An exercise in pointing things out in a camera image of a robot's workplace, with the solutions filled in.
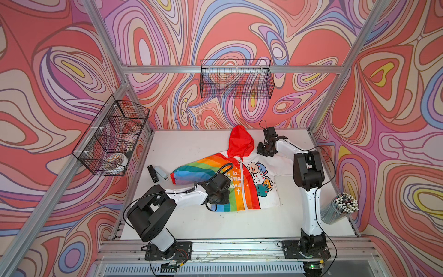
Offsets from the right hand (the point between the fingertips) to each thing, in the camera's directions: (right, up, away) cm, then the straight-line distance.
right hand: (260, 155), depth 107 cm
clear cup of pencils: (+25, -18, -39) cm, 49 cm away
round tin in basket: (-68, -1, -37) cm, 78 cm away
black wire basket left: (-76, +5, -34) cm, 83 cm away
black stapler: (-64, -10, -12) cm, 65 cm away
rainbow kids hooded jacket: (-6, -13, -14) cm, 20 cm away
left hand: (-20, -22, -20) cm, 36 cm away
